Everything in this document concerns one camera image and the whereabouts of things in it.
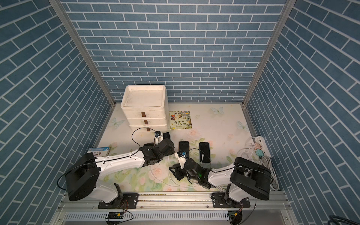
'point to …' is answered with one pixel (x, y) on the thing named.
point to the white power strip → (260, 139)
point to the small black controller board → (115, 215)
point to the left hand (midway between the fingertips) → (173, 148)
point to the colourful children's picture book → (180, 120)
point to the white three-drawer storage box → (146, 108)
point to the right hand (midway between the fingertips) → (171, 169)
